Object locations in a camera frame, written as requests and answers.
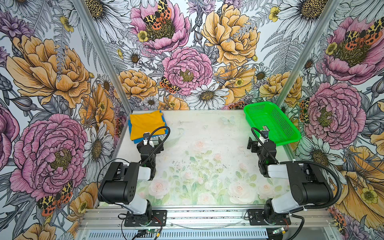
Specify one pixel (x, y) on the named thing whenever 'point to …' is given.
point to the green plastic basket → (260, 113)
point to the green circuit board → (152, 230)
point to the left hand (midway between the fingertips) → (152, 142)
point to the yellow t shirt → (143, 123)
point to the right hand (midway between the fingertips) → (257, 141)
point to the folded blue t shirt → (141, 141)
